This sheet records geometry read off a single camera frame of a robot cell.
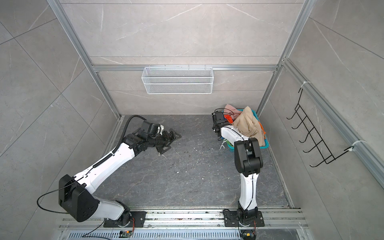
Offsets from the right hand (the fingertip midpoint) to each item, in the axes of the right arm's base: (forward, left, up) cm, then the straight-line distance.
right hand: (225, 124), depth 102 cm
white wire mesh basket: (+23, +33, +21) cm, 45 cm away
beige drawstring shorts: (-5, -13, +6) cm, 15 cm away
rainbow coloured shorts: (+7, -4, -1) cm, 8 cm away
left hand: (-21, +30, +15) cm, 40 cm away
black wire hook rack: (-33, -33, +22) cm, 51 cm away
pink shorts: (+14, -6, 0) cm, 15 cm away
